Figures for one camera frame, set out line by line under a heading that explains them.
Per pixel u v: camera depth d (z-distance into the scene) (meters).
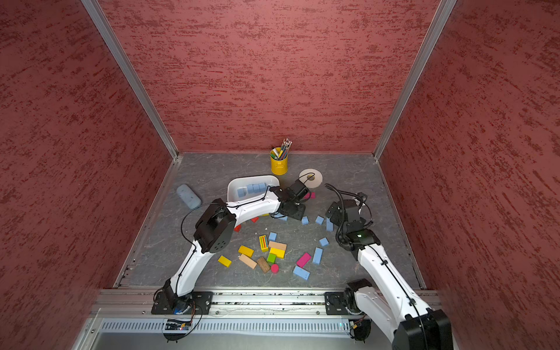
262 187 1.04
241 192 1.04
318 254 0.85
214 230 0.56
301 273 0.81
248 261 0.83
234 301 0.76
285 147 1.03
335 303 0.74
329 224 0.92
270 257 0.83
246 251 0.86
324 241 0.89
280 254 0.85
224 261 0.83
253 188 1.03
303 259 0.84
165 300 0.66
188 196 1.01
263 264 0.83
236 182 1.02
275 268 0.81
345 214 0.61
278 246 0.86
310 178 1.14
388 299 0.46
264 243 0.85
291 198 0.76
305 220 0.94
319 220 0.95
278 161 1.05
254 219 0.65
